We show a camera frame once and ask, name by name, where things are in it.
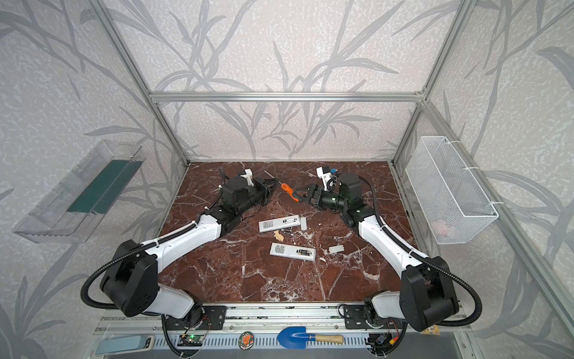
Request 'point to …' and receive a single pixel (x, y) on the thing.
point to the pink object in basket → (440, 225)
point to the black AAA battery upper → (289, 231)
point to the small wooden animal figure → (279, 236)
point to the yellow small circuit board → (433, 330)
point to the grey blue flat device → (123, 344)
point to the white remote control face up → (293, 251)
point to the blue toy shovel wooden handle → (296, 337)
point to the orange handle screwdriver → (284, 186)
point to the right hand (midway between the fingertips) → (299, 188)
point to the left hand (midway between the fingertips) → (283, 172)
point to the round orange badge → (246, 340)
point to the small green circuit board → (190, 340)
